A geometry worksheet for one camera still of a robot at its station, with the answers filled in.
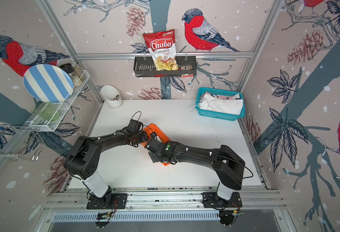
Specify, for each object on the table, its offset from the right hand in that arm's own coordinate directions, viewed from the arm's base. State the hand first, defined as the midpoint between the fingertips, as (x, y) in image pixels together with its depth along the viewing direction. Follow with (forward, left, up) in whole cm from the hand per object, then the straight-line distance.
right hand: (159, 150), depth 83 cm
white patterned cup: (+44, +42, +2) cm, 61 cm away
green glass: (+5, +53, +27) cm, 59 cm away
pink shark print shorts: (+51, -45, -4) cm, 68 cm away
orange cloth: (-6, -4, -4) cm, 9 cm away
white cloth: (+38, -50, 0) cm, 63 cm away
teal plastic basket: (+30, -44, -4) cm, 54 cm away
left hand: (+13, +10, -6) cm, 18 cm away
